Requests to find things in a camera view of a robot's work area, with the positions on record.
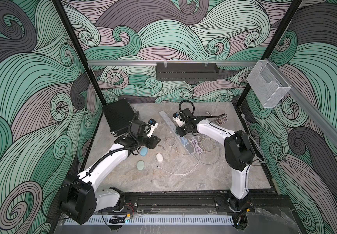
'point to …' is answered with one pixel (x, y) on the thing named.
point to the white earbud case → (159, 157)
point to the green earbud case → (140, 165)
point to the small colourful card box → (221, 120)
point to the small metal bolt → (208, 113)
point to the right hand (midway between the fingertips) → (178, 131)
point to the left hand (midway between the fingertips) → (156, 136)
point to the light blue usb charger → (183, 140)
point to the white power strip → (188, 146)
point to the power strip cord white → (197, 148)
